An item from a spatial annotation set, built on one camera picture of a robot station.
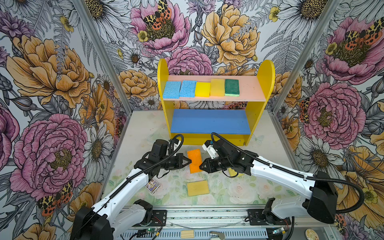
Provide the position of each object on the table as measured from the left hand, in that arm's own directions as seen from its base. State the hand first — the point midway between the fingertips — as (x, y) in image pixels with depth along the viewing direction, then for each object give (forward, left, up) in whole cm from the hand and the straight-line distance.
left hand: (190, 166), depth 76 cm
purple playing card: (-5, +21, -14) cm, 26 cm away
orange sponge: (+3, -3, +3) cm, 5 cm away
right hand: (-4, -6, 0) cm, 7 cm away
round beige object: (-28, -56, -14) cm, 64 cm away
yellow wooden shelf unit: (+25, -24, 0) cm, 34 cm away
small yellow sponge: (-8, -18, +11) cm, 23 cm away
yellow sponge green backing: (-7, -4, -13) cm, 15 cm away
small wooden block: (-27, +1, -15) cm, 30 cm away
